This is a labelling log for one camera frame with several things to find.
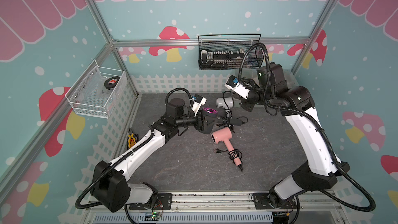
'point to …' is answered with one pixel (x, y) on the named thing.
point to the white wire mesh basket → (97, 90)
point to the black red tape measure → (111, 82)
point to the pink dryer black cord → (235, 154)
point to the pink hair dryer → (225, 134)
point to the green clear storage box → (288, 74)
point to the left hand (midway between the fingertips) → (212, 120)
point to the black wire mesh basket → (254, 57)
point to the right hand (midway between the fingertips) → (236, 92)
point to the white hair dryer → (221, 103)
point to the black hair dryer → (211, 112)
